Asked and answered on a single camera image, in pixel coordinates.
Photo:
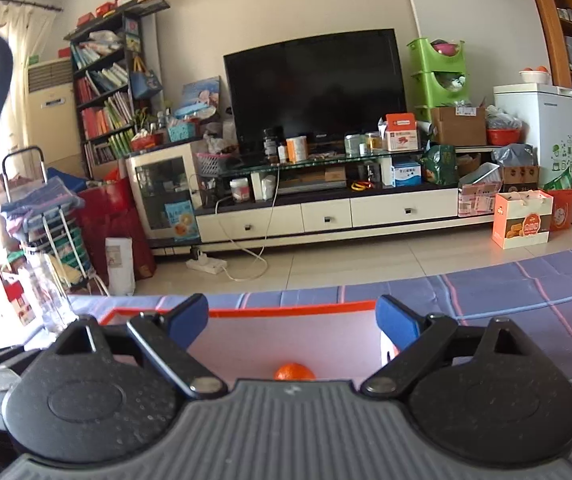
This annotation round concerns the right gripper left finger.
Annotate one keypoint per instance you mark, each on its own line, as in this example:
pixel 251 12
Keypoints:
pixel 164 340

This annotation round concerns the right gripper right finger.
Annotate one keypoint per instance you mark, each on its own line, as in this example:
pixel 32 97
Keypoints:
pixel 420 342

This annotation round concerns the orange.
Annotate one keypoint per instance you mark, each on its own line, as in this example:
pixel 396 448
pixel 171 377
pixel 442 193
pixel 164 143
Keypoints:
pixel 294 372

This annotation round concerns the white paper bag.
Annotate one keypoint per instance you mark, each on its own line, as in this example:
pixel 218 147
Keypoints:
pixel 120 266

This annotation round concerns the orange cardboard storage box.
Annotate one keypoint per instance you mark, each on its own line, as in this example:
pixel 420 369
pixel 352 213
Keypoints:
pixel 335 341

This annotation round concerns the white power strip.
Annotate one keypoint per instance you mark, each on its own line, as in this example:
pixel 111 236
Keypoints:
pixel 206 264

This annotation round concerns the blue plaid bed sheet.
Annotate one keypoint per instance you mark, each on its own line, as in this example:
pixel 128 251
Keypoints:
pixel 497 406

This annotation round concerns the white glass door cabinet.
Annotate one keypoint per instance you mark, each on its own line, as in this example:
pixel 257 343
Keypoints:
pixel 165 187

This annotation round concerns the orange gift box on floor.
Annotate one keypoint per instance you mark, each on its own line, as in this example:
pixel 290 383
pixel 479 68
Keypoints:
pixel 521 219

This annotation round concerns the white drawer TV stand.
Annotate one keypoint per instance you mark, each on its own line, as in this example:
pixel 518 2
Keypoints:
pixel 332 198

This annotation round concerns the brown cardboard box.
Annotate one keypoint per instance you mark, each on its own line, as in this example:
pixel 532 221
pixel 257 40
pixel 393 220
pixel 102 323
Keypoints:
pixel 459 125

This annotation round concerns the white standing air conditioner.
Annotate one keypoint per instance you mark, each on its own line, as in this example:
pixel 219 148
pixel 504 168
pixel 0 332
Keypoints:
pixel 52 115

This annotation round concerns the green stacked storage bins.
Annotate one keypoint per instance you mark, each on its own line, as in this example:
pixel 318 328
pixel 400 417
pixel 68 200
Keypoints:
pixel 439 75

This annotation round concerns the white chest freezer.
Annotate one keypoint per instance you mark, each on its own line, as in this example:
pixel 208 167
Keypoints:
pixel 546 116

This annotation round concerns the black flat screen television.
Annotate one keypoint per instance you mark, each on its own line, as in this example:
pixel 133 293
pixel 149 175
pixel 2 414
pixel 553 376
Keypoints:
pixel 322 87

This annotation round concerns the dark bookshelf with books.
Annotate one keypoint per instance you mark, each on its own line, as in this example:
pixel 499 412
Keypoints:
pixel 107 53

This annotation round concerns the white wire cart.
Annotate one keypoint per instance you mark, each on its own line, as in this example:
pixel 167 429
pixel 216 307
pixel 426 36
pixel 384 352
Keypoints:
pixel 43 220

